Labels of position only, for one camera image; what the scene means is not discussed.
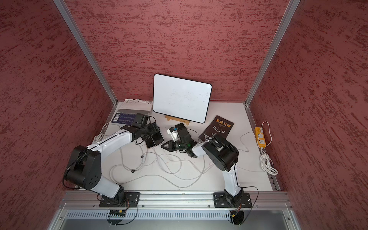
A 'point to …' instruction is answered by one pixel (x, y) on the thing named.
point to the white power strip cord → (266, 165)
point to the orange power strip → (260, 136)
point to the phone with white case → (157, 138)
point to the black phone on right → (182, 131)
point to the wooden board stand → (168, 118)
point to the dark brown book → (218, 125)
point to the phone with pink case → (150, 142)
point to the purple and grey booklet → (129, 109)
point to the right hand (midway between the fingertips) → (162, 148)
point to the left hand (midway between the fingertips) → (156, 133)
